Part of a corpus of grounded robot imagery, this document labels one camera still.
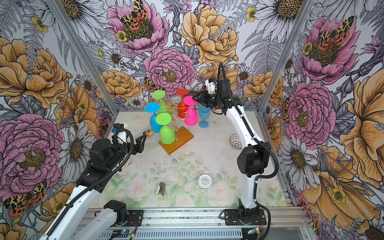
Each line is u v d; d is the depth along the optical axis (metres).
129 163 0.92
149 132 1.06
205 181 0.80
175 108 0.80
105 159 0.53
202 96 0.74
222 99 0.64
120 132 0.57
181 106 0.90
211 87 0.76
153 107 0.76
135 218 0.73
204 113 1.02
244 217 0.66
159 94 0.83
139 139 0.64
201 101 0.72
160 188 0.82
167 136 0.79
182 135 1.05
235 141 1.02
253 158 0.50
